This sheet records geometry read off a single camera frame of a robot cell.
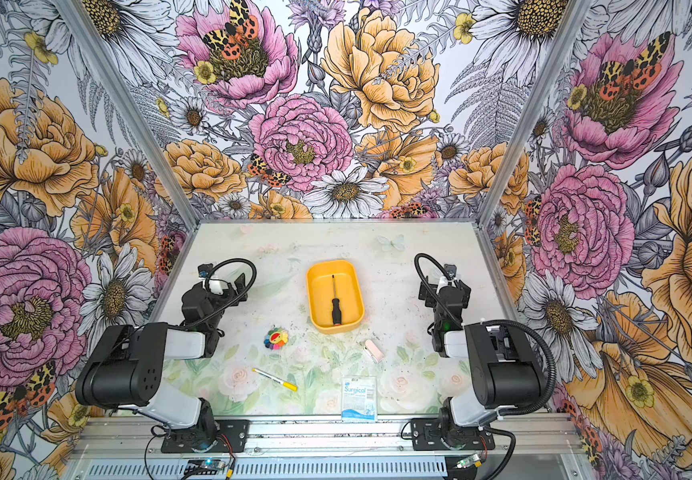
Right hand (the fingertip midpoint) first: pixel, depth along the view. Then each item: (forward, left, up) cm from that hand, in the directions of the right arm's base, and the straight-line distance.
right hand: (442, 286), depth 94 cm
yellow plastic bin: (+5, +30, -7) cm, 31 cm away
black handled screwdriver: (-5, +33, -5) cm, 34 cm away
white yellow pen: (-24, +49, -7) cm, 55 cm away
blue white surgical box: (-30, +27, -7) cm, 41 cm away
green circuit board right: (-44, +1, -8) cm, 45 cm away
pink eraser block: (-18, +22, -5) cm, 29 cm away
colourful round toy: (-13, +51, -6) cm, 53 cm away
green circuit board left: (-43, +63, -8) cm, 77 cm away
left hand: (+2, +65, +2) cm, 65 cm away
